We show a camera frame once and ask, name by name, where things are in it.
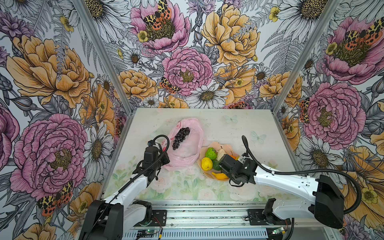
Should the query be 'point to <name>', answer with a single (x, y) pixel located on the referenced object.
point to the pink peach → (235, 156)
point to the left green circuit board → (146, 231)
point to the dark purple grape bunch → (180, 136)
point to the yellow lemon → (206, 163)
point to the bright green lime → (211, 153)
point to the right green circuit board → (278, 230)
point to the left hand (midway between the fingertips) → (167, 157)
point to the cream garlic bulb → (220, 154)
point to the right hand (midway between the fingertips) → (227, 175)
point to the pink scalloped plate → (228, 150)
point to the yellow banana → (220, 175)
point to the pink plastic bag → (187, 153)
